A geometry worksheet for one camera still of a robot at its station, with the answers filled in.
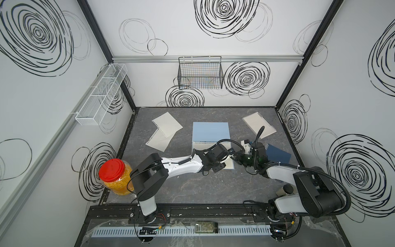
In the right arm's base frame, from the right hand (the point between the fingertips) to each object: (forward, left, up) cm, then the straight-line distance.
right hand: (229, 156), depth 88 cm
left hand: (-2, +5, 0) cm, 6 cm away
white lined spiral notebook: (+33, -23, -7) cm, 41 cm away
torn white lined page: (+27, +42, -4) cm, 50 cm away
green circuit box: (-34, +13, -1) cm, 36 cm away
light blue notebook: (+19, +14, -6) cm, 24 cm away
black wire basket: (+69, +19, +11) cm, 72 cm away
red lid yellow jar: (-17, +54, +15) cm, 59 cm away
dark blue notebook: (+7, -31, -9) cm, 33 cm away
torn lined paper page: (+12, +44, -4) cm, 46 cm away
